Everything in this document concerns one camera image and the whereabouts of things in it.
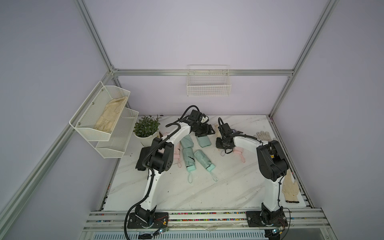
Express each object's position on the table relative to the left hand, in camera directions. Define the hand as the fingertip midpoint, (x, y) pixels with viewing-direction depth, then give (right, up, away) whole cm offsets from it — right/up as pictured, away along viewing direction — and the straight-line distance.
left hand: (211, 133), depth 97 cm
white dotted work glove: (+40, -2, +11) cm, 42 cm away
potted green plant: (-40, +3, -7) cm, 41 cm away
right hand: (+7, -9, +4) cm, 12 cm away
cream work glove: (+44, -31, -13) cm, 55 cm away
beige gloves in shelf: (-56, +11, -17) cm, 60 cm away
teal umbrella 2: (-5, -5, +7) cm, 10 cm away
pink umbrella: (-22, -13, -1) cm, 26 cm away
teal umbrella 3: (-14, -16, -4) cm, 22 cm away
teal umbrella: (-17, -6, +7) cm, 19 cm away
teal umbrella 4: (-4, -17, -6) cm, 19 cm away
